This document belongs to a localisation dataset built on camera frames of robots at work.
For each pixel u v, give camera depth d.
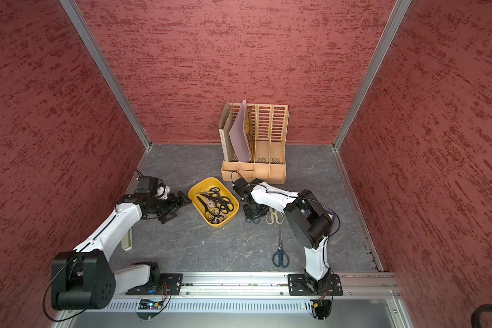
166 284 0.73
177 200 0.77
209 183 0.98
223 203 0.95
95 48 0.81
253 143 1.13
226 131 0.88
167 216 0.77
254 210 0.77
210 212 0.90
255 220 0.89
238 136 0.97
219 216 0.89
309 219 0.51
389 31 0.76
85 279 0.40
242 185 0.75
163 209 0.73
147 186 0.68
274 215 0.92
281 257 0.81
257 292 0.74
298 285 0.74
